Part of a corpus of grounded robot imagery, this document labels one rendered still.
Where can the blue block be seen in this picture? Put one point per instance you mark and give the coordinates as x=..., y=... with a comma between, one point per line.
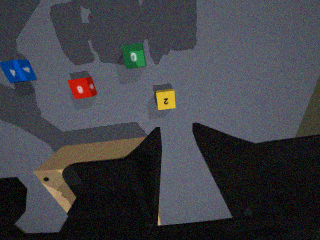
x=18, y=70

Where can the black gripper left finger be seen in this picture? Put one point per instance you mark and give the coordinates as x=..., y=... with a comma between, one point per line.
x=140, y=171

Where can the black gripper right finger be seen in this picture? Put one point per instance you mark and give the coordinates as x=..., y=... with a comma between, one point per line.
x=240, y=168

